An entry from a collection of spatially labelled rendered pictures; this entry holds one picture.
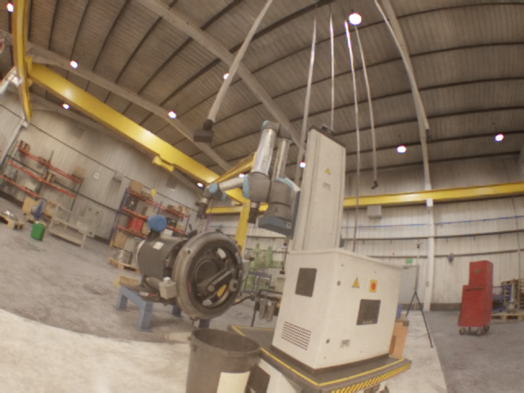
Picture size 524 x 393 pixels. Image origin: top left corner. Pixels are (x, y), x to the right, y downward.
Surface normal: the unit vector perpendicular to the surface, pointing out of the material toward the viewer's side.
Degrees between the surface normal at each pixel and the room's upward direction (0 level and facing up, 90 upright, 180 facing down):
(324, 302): 90
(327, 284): 90
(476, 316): 90
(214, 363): 93
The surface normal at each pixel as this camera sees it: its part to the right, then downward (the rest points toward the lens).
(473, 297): -0.91, -0.30
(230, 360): 0.29, -0.24
